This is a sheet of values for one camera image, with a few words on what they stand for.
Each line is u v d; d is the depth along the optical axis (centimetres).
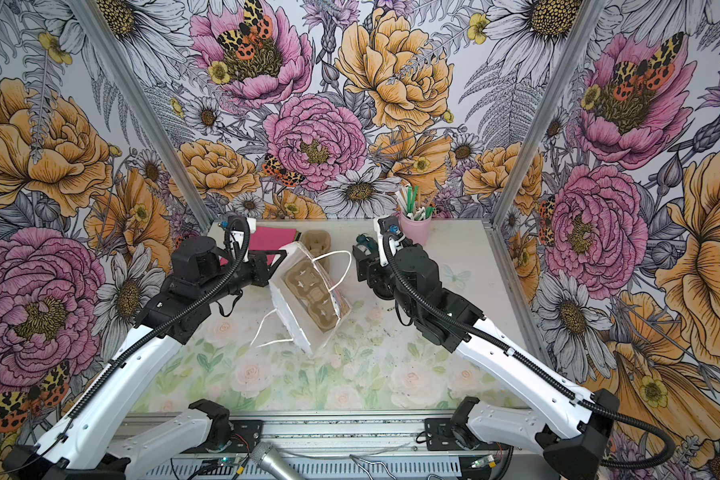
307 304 90
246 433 75
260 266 59
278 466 67
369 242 105
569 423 38
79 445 38
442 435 73
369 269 57
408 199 105
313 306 89
